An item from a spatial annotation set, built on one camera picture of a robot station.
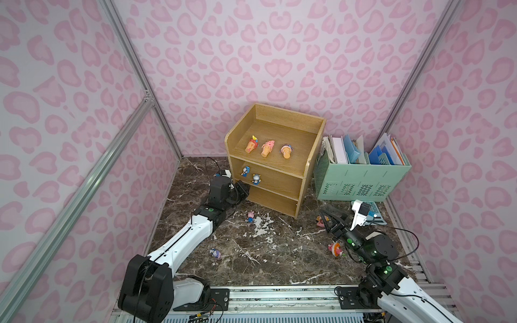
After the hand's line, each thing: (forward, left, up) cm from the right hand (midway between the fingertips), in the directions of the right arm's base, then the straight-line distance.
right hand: (323, 211), depth 67 cm
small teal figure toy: (+19, +24, -7) cm, 31 cm away
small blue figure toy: (+23, +29, -6) cm, 37 cm away
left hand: (+15, +25, -5) cm, 30 cm away
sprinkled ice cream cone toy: (+23, +25, +8) cm, 35 cm away
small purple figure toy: (-7, +40, -23) cm, 46 cm away
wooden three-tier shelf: (+20, +13, -9) cm, 26 cm away
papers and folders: (+30, -13, -1) cm, 33 cm away
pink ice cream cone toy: (+22, +19, +9) cm, 30 cm away
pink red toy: (-5, -9, -23) cm, 25 cm away
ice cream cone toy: (+21, +12, +8) cm, 25 cm away
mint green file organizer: (+21, -20, -12) cm, 31 cm away
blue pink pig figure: (+10, +27, -24) cm, 38 cm away
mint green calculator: (-5, -13, +6) cm, 15 cm away
